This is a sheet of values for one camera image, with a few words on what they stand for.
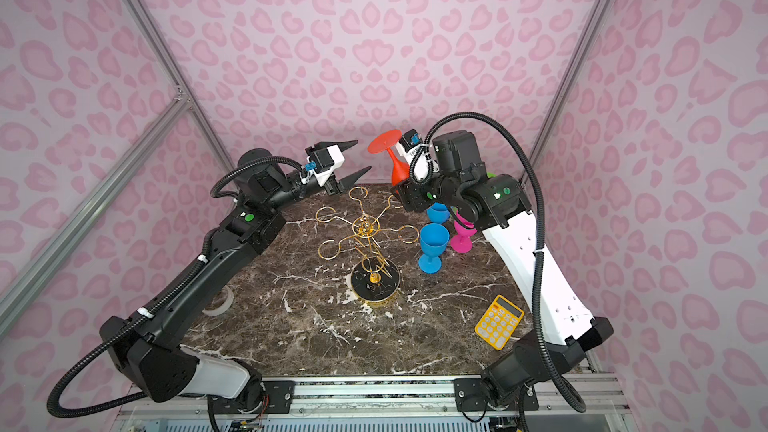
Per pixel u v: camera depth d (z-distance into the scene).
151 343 0.39
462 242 1.02
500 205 0.41
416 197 0.57
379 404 0.73
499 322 0.84
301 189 0.54
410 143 0.53
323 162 0.47
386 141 0.58
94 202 0.64
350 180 0.57
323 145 0.55
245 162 0.48
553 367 0.35
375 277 0.91
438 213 0.96
